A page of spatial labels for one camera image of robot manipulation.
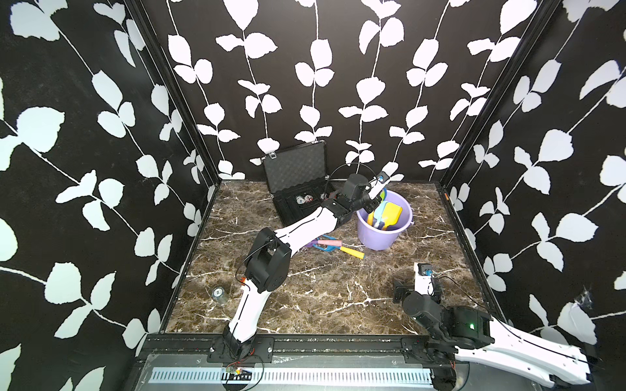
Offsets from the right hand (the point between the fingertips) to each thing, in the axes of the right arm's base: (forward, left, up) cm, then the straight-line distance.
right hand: (402, 277), depth 77 cm
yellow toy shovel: (+27, -2, -2) cm, 27 cm away
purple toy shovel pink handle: (+19, +22, -10) cm, 30 cm away
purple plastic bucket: (+17, +3, -4) cm, 18 cm away
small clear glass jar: (-5, +60, -5) cm, 60 cm away
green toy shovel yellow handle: (+25, +7, -3) cm, 27 cm away
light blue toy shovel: (+29, +3, -4) cm, 29 cm away
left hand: (+28, +5, +14) cm, 32 cm away
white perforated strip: (-25, +33, -12) cm, 43 cm away
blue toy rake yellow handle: (+17, +22, -12) cm, 30 cm away
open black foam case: (+48, +38, -2) cm, 62 cm away
